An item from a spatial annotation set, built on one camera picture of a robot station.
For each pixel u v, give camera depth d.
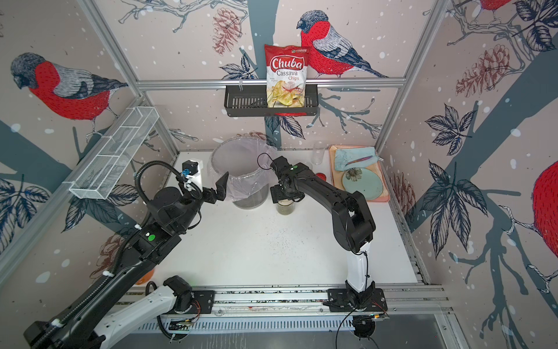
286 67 0.83
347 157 1.18
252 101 0.95
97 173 0.76
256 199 0.93
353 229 0.50
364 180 1.07
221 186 0.60
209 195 0.59
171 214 0.49
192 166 0.53
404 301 0.76
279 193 0.82
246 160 0.97
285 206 0.90
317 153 1.10
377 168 1.12
